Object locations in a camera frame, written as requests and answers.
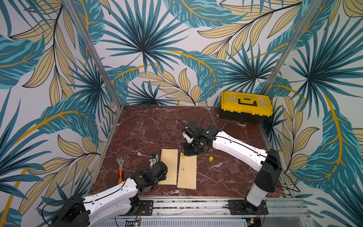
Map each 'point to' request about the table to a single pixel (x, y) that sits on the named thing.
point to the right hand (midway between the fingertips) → (185, 153)
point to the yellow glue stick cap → (211, 158)
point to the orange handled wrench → (120, 160)
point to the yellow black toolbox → (245, 107)
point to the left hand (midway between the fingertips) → (162, 173)
